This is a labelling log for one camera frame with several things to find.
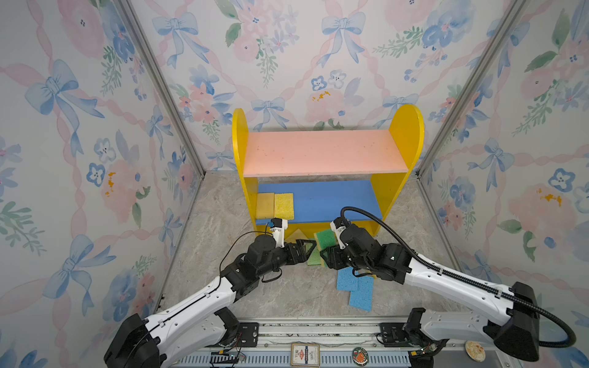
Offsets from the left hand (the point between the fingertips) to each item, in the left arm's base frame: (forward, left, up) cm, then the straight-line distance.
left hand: (309, 243), depth 73 cm
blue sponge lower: (-11, -19, -18) cm, 29 cm away
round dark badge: (-28, -16, -19) cm, 37 cm away
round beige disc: (-26, -52, -19) cm, 61 cm away
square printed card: (-28, +1, -18) cm, 33 cm away
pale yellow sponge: (+18, +16, -4) cm, 25 cm away
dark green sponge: (+1, -5, +1) cm, 5 cm away
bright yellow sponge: (+18, +9, -4) cm, 21 cm away
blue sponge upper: (-6, -14, -18) cm, 23 cm away
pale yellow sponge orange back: (+13, +4, -18) cm, 22 cm away
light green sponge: (-3, -2, -3) cm, 5 cm away
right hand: (-1, -5, -3) cm, 6 cm away
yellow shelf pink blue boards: (+47, 0, -19) cm, 50 cm away
